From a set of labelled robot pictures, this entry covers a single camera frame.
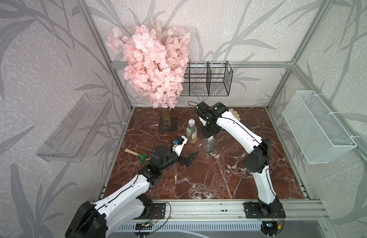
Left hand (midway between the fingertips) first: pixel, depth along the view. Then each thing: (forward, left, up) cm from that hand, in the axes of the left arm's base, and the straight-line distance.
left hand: (192, 147), depth 75 cm
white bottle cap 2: (+9, -11, -4) cm, 15 cm away
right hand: (+11, -9, -3) cm, 15 cm away
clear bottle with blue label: (+13, -12, -20) cm, 26 cm away
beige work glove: (+40, -35, -19) cm, 56 cm away
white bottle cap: (+17, 0, -1) cm, 17 cm away
